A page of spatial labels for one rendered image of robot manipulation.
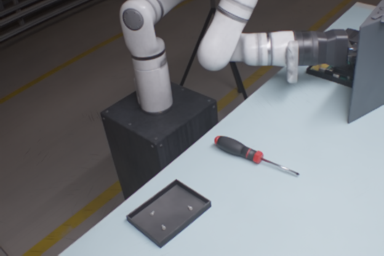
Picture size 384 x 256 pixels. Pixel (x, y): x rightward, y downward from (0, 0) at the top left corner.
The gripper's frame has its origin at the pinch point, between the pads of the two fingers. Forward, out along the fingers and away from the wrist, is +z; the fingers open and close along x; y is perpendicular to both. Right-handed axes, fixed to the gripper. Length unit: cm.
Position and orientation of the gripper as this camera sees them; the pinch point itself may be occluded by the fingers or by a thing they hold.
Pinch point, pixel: (376, 52)
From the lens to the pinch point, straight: 89.5
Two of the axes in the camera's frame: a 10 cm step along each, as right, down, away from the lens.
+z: 9.9, -0.3, -1.5
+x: 1.1, 8.2, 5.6
